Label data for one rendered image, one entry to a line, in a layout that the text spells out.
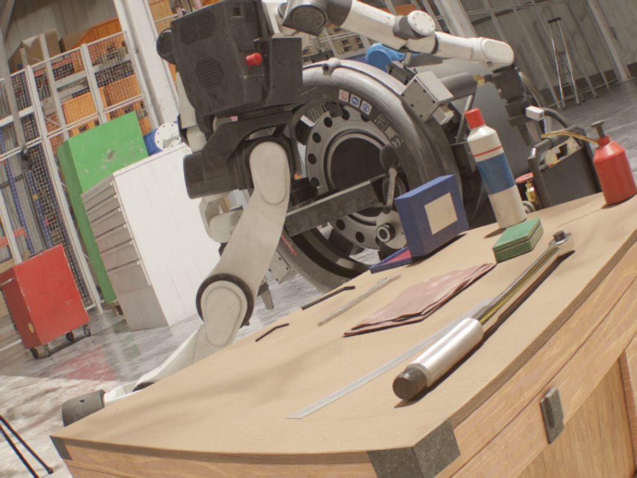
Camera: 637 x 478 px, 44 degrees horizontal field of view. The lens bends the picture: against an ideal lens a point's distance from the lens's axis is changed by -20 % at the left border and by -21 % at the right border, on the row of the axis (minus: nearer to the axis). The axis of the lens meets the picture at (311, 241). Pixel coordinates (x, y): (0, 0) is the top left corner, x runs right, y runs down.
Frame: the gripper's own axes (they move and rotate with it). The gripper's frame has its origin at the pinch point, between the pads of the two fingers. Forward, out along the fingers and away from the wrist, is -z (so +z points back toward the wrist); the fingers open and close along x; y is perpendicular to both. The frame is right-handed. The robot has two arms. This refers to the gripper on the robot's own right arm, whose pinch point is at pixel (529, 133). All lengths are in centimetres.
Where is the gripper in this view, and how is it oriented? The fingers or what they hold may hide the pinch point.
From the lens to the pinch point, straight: 240.8
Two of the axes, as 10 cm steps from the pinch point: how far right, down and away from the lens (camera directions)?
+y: -6.6, 1.9, 7.3
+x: 6.6, -3.2, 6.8
